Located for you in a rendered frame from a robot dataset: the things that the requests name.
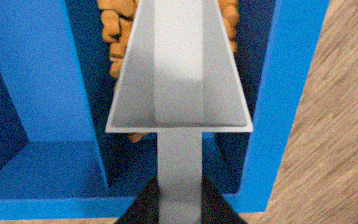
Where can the blue box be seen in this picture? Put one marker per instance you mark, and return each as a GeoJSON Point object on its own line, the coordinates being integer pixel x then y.
{"type": "Point", "coordinates": [48, 164]}

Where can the grey metal scoop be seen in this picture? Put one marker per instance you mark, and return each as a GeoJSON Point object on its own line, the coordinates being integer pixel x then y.
{"type": "Point", "coordinates": [179, 79]}

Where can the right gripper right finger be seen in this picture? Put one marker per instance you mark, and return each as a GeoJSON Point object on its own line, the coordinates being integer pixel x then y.
{"type": "Point", "coordinates": [215, 208]}

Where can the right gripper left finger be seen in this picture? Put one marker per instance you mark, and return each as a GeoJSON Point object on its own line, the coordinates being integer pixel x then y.
{"type": "Point", "coordinates": [144, 209]}

